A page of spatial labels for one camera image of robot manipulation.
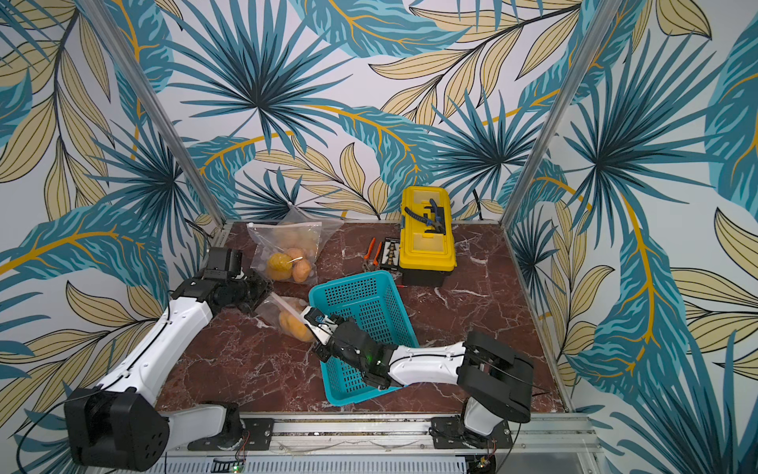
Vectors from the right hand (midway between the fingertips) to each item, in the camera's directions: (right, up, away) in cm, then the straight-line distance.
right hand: (308, 322), depth 75 cm
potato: (-5, -2, +5) cm, 7 cm away
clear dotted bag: (-14, +18, +26) cm, 34 cm away
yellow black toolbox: (+33, +18, +15) cm, 40 cm away
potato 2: (-15, +13, +20) cm, 28 cm away
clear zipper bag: (-15, +32, +42) cm, 55 cm away
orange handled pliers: (+14, +13, +31) cm, 37 cm away
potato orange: (-8, +12, +22) cm, 26 cm away
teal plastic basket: (+17, +2, +22) cm, 28 cm away
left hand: (-11, +8, +6) cm, 15 cm away
